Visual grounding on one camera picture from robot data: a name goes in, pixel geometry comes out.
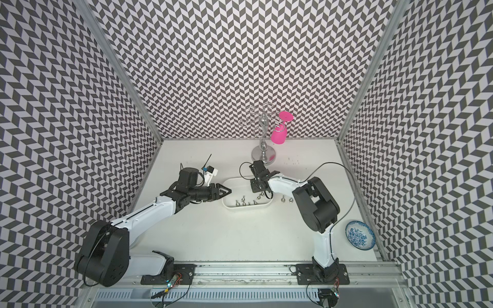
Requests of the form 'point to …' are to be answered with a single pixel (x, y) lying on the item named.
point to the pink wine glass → (279, 131)
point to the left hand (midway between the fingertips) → (228, 194)
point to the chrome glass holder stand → (264, 153)
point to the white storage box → (242, 195)
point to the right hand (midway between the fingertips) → (258, 186)
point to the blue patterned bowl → (360, 235)
